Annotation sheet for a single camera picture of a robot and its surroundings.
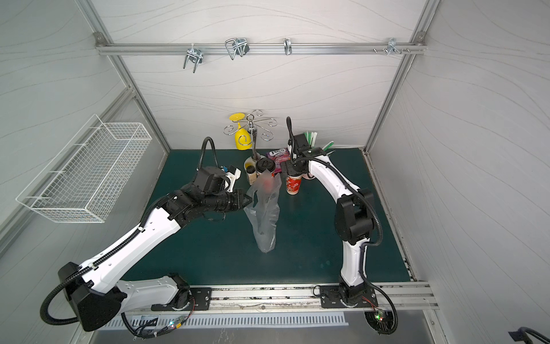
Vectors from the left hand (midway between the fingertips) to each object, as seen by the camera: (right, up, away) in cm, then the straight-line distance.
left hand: (249, 200), depth 70 cm
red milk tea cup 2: (+16, +4, +25) cm, 30 cm away
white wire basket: (-54, +7, -2) cm, 54 cm away
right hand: (+17, +12, +23) cm, 31 cm away
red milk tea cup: (+4, +11, +20) cm, 23 cm away
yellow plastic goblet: (-8, +26, +33) cm, 43 cm away
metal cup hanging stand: (-2, +28, +20) cm, 35 cm away
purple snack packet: (+9, +17, +44) cm, 49 cm away
